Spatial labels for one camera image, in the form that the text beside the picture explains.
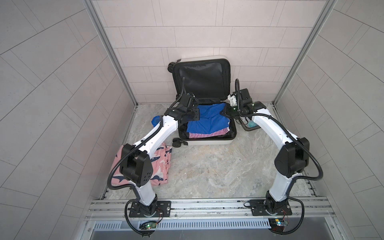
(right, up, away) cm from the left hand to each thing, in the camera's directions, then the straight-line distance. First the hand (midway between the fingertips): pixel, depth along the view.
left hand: (201, 110), depth 84 cm
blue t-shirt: (+6, -5, +2) cm, 8 cm away
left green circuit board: (-22, -51, -20) cm, 59 cm away
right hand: (+10, -1, +1) cm, 10 cm away
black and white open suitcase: (+4, +20, +12) cm, 24 cm away
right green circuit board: (+35, -53, -16) cm, 65 cm away
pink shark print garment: (-23, -28, 0) cm, 36 cm away
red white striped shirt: (-3, -15, +8) cm, 18 cm away
